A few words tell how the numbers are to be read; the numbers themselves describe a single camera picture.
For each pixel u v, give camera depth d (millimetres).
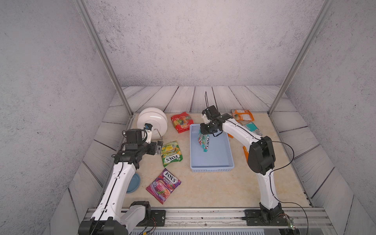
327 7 700
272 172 574
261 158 546
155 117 956
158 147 711
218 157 956
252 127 1105
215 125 711
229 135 672
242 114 1180
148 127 685
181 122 1105
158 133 984
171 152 961
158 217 729
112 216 388
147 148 694
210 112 759
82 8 699
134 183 826
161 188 808
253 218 724
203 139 964
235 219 746
